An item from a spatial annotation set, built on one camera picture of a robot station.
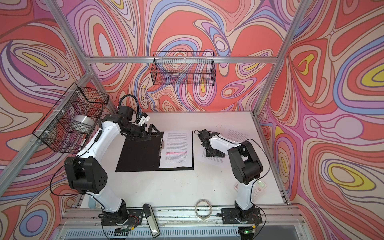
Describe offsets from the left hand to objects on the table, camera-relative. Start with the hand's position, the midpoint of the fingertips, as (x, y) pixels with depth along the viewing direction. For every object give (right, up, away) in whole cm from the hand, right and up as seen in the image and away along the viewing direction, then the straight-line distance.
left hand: (156, 134), depth 82 cm
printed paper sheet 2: (+52, -3, +24) cm, 57 cm away
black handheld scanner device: (+1, -39, -11) cm, 41 cm away
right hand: (+37, -15, +13) cm, 42 cm away
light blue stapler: (-31, -35, -6) cm, 47 cm away
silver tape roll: (-34, +7, -8) cm, 36 cm away
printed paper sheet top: (+10, -11, +17) cm, 23 cm away
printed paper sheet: (+28, -18, +12) cm, 35 cm away
